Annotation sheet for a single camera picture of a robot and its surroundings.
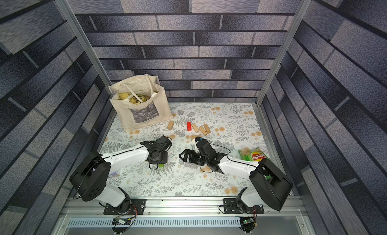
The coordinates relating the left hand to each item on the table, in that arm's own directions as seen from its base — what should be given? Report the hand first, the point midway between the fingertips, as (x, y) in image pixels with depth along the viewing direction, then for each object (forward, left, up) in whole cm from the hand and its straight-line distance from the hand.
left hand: (164, 159), depth 89 cm
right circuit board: (-31, -45, -5) cm, 55 cm away
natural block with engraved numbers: (+17, -17, -1) cm, 24 cm away
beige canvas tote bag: (+22, +21, +14) cm, 34 cm away
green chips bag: (+2, -48, +6) cm, 48 cm away
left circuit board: (-31, +19, -2) cm, 36 cm away
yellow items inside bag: (+28, +19, +23) cm, 41 cm away
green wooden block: (-7, 0, +7) cm, 10 cm away
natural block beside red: (+24, -18, 0) cm, 30 cm away
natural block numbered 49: (+22, -24, -1) cm, 32 cm away
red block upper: (+24, -14, +1) cm, 28 cm away
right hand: (0, -12, +6) cm, 13 cm away
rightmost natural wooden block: (+23, -27, 0) cm, 35 cm away
